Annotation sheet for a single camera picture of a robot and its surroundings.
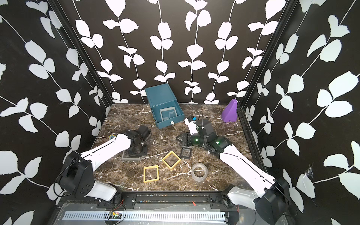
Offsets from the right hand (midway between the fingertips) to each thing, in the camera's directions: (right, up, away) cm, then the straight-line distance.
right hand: (177, 136), depth 72 cm
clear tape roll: (+11, -20, +13) cm, 27 cm away
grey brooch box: (-8, +13, +21) cm, 26 cm away
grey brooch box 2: (-35, -16, +18) cm, 42 cm away
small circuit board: (-32, -41, -2) cm, 52 cm away
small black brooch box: (+4, -14, +21) cm, 25 cm away
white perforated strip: (-16, -41, -2) cm, 44 cm away
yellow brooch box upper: (-7, -15, +18) cm, 25 cm away
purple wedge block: (+37, +12, +31) cm, 50 cm away
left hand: (-22, -12, +12) cm, 28 cm away
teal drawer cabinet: (-14, +26, +26) cm, 39 cm away
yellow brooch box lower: (-15, -27, +8) cm, 32 cm away
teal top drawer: (-11, +6, +11) cm, 17 cm away
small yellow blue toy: (-49, -4, +26) cm, 56 cm away
